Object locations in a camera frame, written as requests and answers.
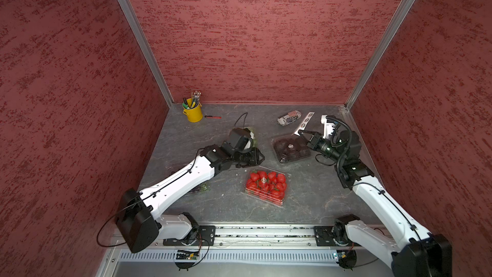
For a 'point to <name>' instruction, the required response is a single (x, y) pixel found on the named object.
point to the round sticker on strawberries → (264, 180)
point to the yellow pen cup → (195, 114)
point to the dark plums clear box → (285, 154)
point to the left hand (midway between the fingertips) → (260, 163)
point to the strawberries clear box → (266, 184)
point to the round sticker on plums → (291, 146)
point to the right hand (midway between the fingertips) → (296, 135)
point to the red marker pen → (211, 117)
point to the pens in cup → (193, 101)
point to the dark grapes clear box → (202, 188)
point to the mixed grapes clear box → (248, 131)
